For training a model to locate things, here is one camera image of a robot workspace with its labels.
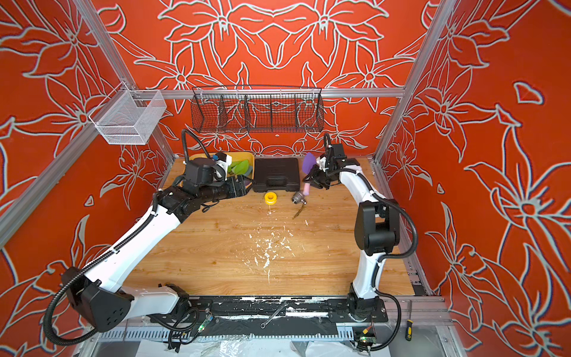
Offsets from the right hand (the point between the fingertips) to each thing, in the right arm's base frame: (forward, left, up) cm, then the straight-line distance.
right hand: (305, 177), depth 90 cm
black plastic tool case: (+14, +11, -13) cm, 22 cm away
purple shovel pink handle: (+7, -2, +2) cm, 8 cm away
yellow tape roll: (-1, +16, -14) cm, 21 cm away
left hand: (-13, +20, +13) cm, 27 cm away
